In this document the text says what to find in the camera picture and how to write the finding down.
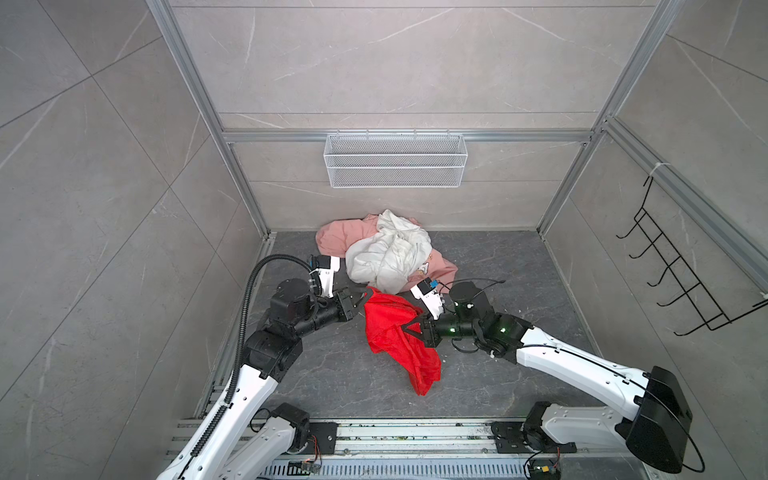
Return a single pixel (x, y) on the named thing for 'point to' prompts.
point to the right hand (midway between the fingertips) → (403, 326)
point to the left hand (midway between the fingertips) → (371, 287)
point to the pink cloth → (335, 237)
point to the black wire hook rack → (706, 307)
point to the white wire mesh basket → (357, 161)
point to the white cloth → (389, 256)
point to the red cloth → (385, 319)
